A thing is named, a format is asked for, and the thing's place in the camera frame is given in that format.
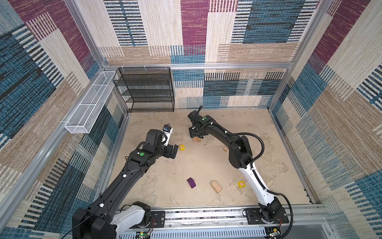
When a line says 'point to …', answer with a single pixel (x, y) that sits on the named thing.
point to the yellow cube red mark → (241, 183)
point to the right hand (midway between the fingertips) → (197, 134)
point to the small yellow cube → (182, 147)
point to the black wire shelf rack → (146, 89)
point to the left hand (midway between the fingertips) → (169, 141)
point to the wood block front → (216, 186)
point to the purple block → (191, 182)
